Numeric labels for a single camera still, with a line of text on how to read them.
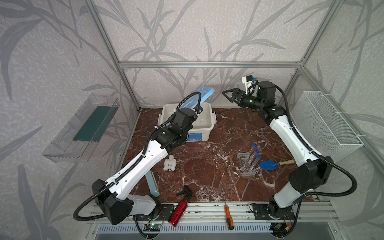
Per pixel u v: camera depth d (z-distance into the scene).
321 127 0.63
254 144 1.01
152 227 0.72
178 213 0.70
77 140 0.63
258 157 0.92
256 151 0.96
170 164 0.87
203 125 1.10
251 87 0.65
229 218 0.71
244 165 0.89
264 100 0.58
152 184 0.79
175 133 0.52
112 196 0.38
